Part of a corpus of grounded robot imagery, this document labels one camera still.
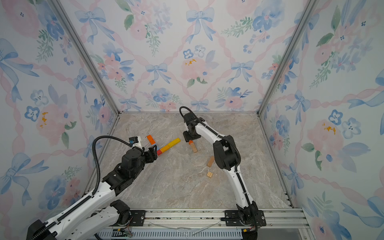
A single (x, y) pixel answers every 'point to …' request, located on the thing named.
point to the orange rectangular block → (190, 142)
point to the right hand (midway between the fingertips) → (191, 136)
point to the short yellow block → (164, 148)
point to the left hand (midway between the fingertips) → (152, 146)
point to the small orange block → (151, 139)
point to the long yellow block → (174, 142)
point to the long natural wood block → (194, 148)
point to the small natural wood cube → (209, 174)
